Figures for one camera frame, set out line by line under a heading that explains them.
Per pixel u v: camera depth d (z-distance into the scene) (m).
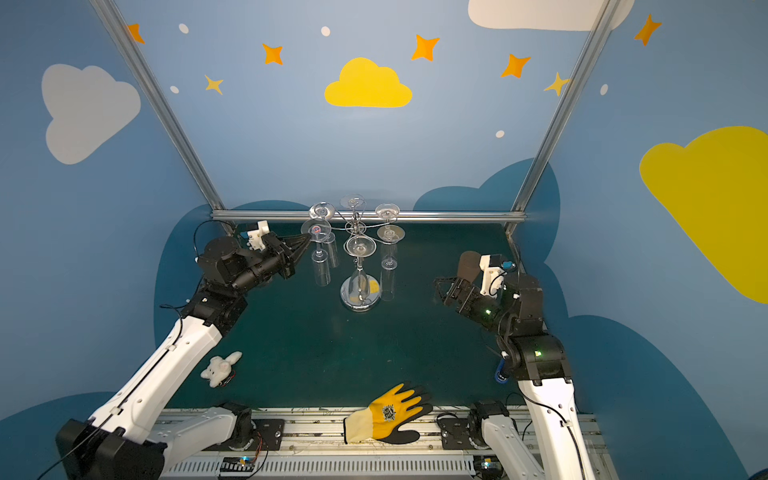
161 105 0.84
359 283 0.86
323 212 0.78
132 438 0.39
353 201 0.84
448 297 0.58
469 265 1.03
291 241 0.66
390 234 0.75
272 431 0.75
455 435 0.74
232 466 0.73
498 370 0.84
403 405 0.77
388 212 0.84
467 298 0.57
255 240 0.66
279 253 0.59
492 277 0.60
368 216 0.85
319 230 0.70
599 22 0.72
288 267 0.64
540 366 0.44
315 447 0.73
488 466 0.73
